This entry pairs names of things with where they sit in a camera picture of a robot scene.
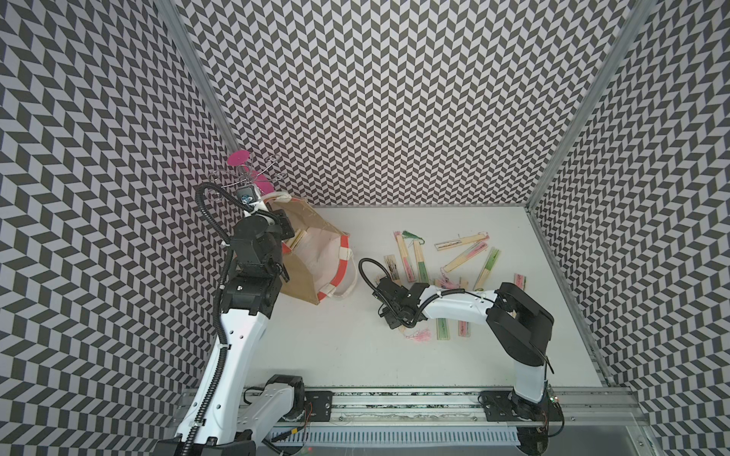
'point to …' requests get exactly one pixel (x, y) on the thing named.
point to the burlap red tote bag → (316, 258)
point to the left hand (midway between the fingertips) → (269, 206)
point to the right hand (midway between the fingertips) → (398, 316)
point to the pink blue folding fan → (520, 280)
